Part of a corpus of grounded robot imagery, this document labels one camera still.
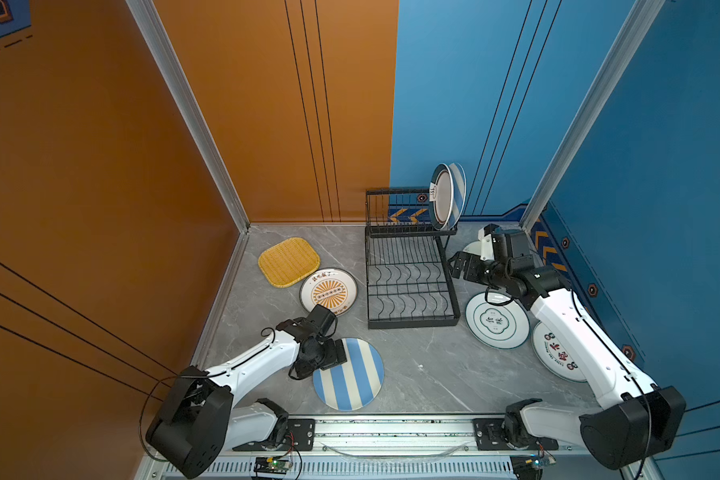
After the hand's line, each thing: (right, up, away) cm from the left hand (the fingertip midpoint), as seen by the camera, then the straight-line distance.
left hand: (334, 362), depth 85 cm
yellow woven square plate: (-20, +27, +24) cm, 42 cm away
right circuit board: (+48, -19, -15) cm, 54 cm away
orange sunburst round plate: (-3, +19, +17) cm, 26 cm away
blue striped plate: (+6, -5, -3) cm, 8 cm away
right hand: (+34, +28, -6) cm, 44 cm away
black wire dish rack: (+24, +21, +17) cm, 36 cm away
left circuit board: (-13, -20, -14) cm, 27 cm away
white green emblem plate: (+50, +9, +8) cm, 51 cm away
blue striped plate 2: (+36, +48, 0) cm, 60 cm away
